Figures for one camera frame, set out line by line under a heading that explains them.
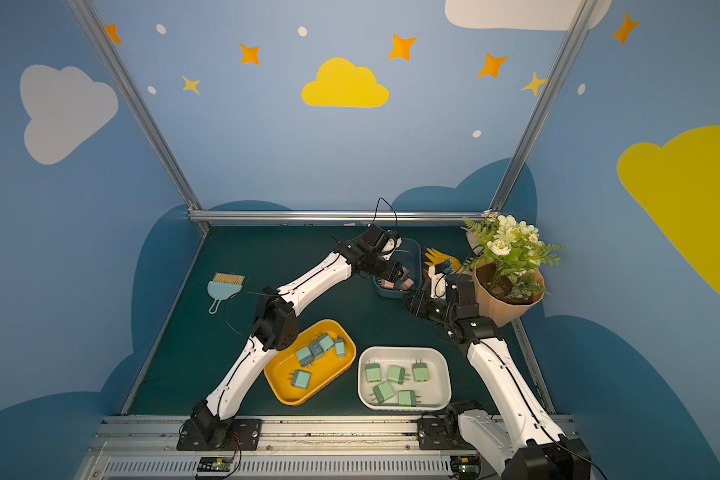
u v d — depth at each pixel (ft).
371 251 2.51
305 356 2.82
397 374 2.71
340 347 2.83
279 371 2.76
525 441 1.31
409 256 3.68
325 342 2.90
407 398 2.57
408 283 3.31
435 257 3.53
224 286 3.40
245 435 2.47
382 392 2.60
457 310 1.98
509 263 2.56
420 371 2.76
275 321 2.02
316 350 2.77
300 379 2.68
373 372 2.71
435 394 2.69
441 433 2.45
